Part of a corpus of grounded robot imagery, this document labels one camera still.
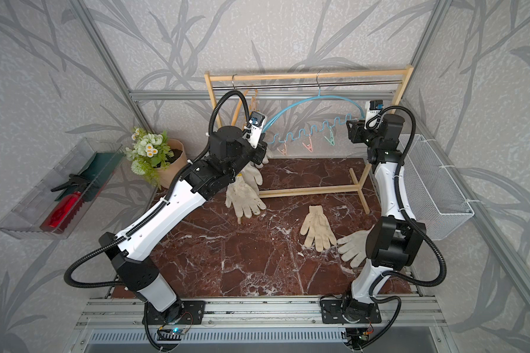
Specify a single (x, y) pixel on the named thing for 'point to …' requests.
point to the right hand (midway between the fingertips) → (353, 119)
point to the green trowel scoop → (92, 178)
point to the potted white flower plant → (156, 156)
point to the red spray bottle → (64, 213)
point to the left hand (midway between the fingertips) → (262, 133)
